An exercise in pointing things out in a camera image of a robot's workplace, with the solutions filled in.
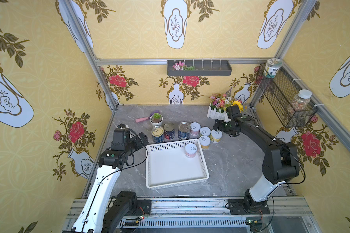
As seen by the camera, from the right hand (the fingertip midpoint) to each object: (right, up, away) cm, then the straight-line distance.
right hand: (223, 126), depth 93 cm
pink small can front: (-21, -14, -4) cm, 26 cm away
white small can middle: (-11, -3, +4) cm, 12 cm away
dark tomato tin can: (-35, -3, +1) cm, 35 cm away
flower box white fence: (-1, +16, +6) cm, 17 cm away
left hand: (-52, -6, -16) cm, 55 cm away
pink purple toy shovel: (-56, +5, +17) cm, 58 cm away
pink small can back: (-17, -1, +7) cm, 19 cm away
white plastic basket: (-36, -24, -3) cm, 43 cm away
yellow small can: (-4, -6, +2) cm, 8 cm away
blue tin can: (-42, -5, -2) cm, 42 cm away
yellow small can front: (-12, -10, 0) cm, 15 cm away
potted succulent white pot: (-44, +4, +8) cm, 45 cm away
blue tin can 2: (-25, -3, +1) cm, 25 cm away
